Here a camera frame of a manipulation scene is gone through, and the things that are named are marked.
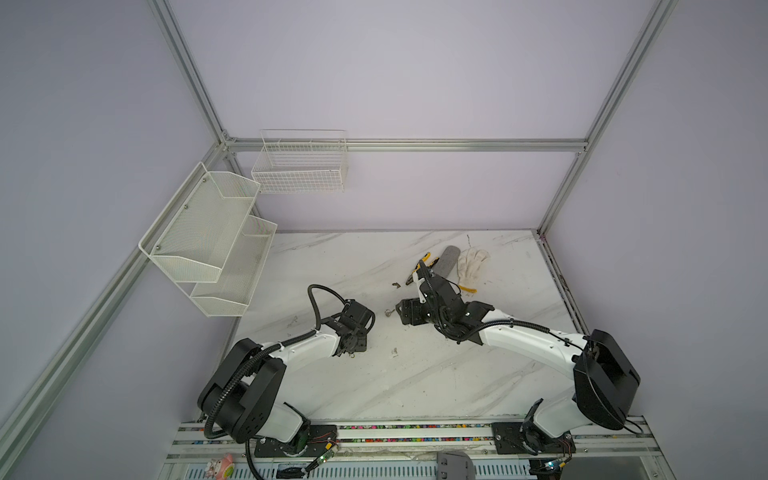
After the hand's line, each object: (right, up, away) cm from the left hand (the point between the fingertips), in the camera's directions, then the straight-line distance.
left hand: (352, 341), depth 90 cm
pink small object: (-26, -23, -22) cm, 41 cm away
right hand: (+16, +12, -6) cm, 21 cm away
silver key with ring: (+11, +8, +7) cm, 15 cm away
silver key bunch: (+13, -3, -1) cm, 14 cm away
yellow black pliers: (+20, +23, -17) cm, 35 cm away
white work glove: (+41, +24, +21) cm, 52 cm away
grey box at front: (+27, -24, -20) cm, 41 cm away
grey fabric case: (+33, +24, +18) cm, 44 cm away
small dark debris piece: (+14, +16, +15) cm, 26 cm away
